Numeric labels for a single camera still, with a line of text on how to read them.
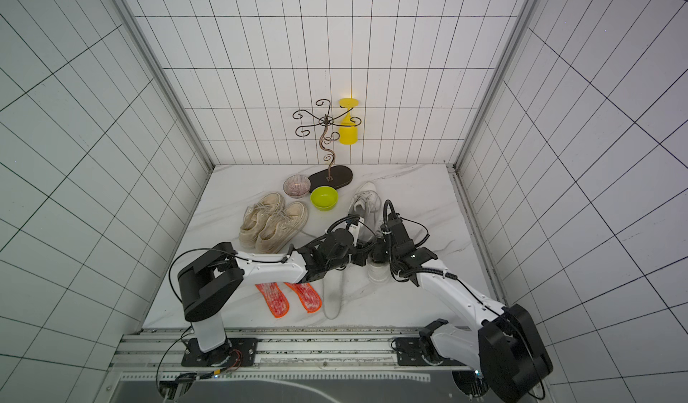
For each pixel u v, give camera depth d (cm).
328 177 113
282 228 92
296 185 110
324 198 105
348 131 100
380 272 77
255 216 95
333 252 64
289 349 74
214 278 52
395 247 63
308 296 82
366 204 95
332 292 84
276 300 81
